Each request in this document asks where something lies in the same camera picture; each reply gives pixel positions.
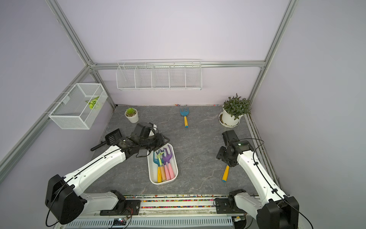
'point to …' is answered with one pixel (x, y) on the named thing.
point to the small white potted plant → (132, 114)
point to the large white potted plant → (233, 109)
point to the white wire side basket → (80, 106)
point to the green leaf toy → (92, 102)
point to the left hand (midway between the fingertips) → (168, 142)
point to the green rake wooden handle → (163, 172)
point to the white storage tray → (153, 168)
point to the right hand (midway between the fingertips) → (222, 157)
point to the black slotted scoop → (110, 140)
